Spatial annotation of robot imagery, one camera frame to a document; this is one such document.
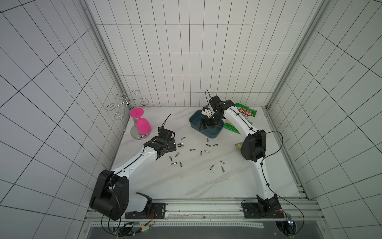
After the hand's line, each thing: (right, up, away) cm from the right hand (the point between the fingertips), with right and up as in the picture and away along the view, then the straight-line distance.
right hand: (200, 127), depth 94 cm
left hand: (-22, -12, -6) cm, 26 cm away
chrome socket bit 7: (+4, -16, +1) cm, 16 cm away
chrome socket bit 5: (+10, -12, +4) cm, 16 cm away
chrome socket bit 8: (-15, -17, -1) cm, 23 cm away
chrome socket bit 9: (-19, -20, -2) cm, 27 cm away
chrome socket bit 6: (+1, -17, +1) cm, 17 cm away
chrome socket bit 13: (+14, -22, -4) cm, 26 cm away
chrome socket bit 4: (+5, -12, +4) cm, 14 cm away
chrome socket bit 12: (+6, -24, -6) cm, 25 cm away
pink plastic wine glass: (-35, +1, -7) cm, 36 cm away
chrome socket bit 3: (-6, -15, +1) cm, 16 cm away
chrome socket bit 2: (-14, -11, +4) cm, 18 cm away
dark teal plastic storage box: (-3, +6, +16) cm, 18 cm away
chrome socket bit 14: (+13, -25, -7) cm, 29 cm away
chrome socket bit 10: (-17, -22, -4) cm, 28 cm away
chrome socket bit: (-11, -7, +7) cm, 15 cm away
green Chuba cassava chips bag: (+38, +12, +24) cm, 46 cm away
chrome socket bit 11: (-13, -22, -5) cm, 26 cm away
